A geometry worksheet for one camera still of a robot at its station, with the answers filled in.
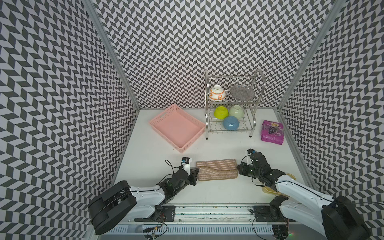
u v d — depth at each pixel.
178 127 1.06
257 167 0.66
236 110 1.05
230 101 0.84
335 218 0.40
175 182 0.63
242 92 0.79
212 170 0.85
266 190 0.75
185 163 0.74
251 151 0.78
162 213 0.66
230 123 1.00
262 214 0.72
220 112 1.06
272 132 0.99
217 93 0.84
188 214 0.74
